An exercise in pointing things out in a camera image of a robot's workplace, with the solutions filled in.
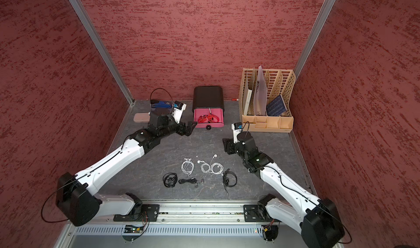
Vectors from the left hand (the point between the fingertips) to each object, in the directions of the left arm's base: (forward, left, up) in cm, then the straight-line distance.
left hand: (188, 122), depth 79 cm
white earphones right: (-12, -12, -24) cm, 29 cm away
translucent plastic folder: (+32, -46, -19) cm, 59 cm away
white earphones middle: (-13, -7, -24) cm, 28 cm away
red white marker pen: (+40, -29, -24) cm, 55 cm away
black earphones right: (-20, -20, -24) cm, 37 cm away
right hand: (-6, -20, -9) cm, 23 cm away
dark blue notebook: (+23, -53, -13) cm, 59 cm away
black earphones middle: (-21, -2, -23) cm, 31 cm away
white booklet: (+18, -32, -4) cm, 37 cm away
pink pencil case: (+20, +37, -22) cm, 48 cm away
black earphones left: (-20, +10, -23) cm, 32 cm away
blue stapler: (+33, +25, -22) cm, 47 cm away
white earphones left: (-9, +3, -24) cm, 26 cm away
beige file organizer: (+38, -55, -5) cm, 67 cm away
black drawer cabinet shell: (+29, -8, -11) cm, 33 cm away
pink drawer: (+15, -15, -10) cm, 23 cm away
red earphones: (+11, -5, -11) cm, 16 cm away
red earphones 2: (+11, -11, -10) cm, 18 cm away
